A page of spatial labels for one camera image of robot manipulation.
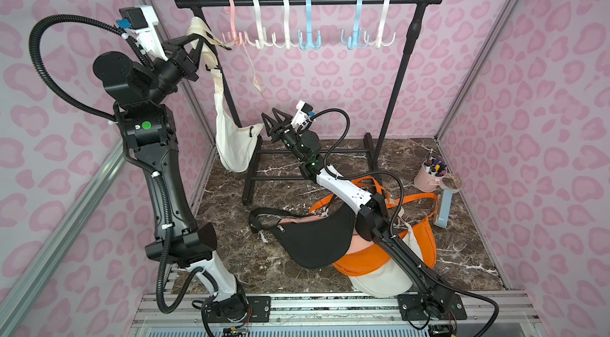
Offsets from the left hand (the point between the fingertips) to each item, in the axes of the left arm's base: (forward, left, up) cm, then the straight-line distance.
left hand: (204, 33), depth 51 cm
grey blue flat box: (-8, -74, -60) cm, 95 cm away
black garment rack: (+8, +3, -63) cm, 64 cm away
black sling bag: (-25, -23, -55) cm, 65 cm away
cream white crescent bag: (-35, -47, -62) cm, 85 cm away
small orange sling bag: (-29, -40, -58) cm, 76 cm away
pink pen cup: (0, -68, -57) cm, 89 cm away
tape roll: (+5, -83, -64) cm, 105 cm away
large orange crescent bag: (-18, -63, -62) cm, 90 cm away
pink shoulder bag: (-25, -37, -53) cm, 70 cm away
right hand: (+11, -8, -30) cm, 33 cm away
